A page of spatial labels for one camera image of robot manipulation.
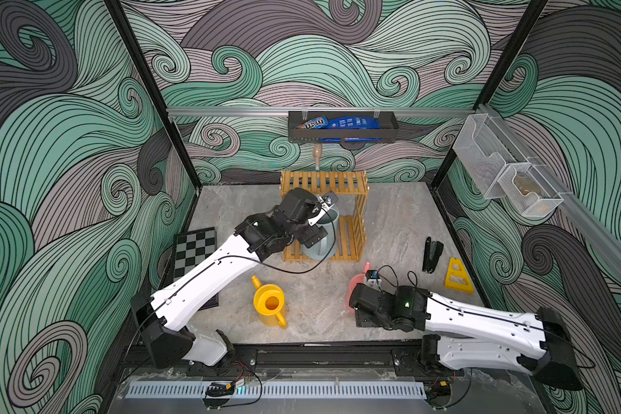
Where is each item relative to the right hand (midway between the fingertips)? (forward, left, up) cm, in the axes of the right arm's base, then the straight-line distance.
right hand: (364, 313), depth 75 cm
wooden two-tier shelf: (+34, -1, -6) cm, 35 cm away
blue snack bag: (+58, -1, +28) cm, 65 cm away
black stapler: (+23, -30, -6) cm, 38 cm away
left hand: (+21, +17, +24) cm, 36 cm away
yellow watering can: (+3, +28, +2) cm, 29 cm away
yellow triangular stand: (+15, -37, -9) cm, 41 cm away
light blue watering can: (+17, +11, +9) cm, 22 cm away
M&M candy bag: (+59, +14, +27) cm, 66 cm away
